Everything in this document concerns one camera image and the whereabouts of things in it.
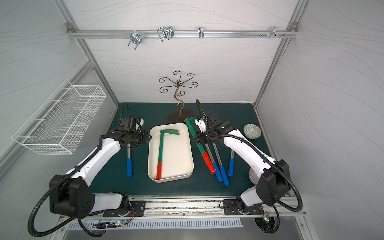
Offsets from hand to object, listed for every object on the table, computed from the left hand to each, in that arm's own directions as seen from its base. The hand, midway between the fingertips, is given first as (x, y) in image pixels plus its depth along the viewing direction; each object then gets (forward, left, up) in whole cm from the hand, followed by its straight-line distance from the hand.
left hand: (148, 137), depth 84 cm
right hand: (-3, -27, +3) cm, 28 cm away
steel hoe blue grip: (-10, +13, -13) cm, 21 cm away
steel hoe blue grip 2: (-11, -48, -12) cm, 51 cm away
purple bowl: (-18, -59, -10) cm, 62 cm away
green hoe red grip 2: (-16, -33, +4) cm, 37 cm away
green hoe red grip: (-16, -6, -13) cm, 21 cm away
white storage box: (-6, -16, -13) cm, 22 cm away
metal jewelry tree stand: (+26, -12, -12) cm, 32 cm away
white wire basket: (-6, +36, +18) cm, 41 cm away
